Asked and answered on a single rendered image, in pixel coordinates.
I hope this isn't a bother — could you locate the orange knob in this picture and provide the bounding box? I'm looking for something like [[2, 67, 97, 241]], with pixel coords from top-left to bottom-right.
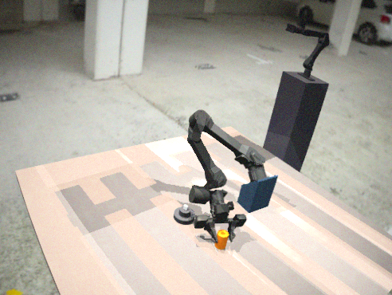
[[214, 230, 229, 250]]

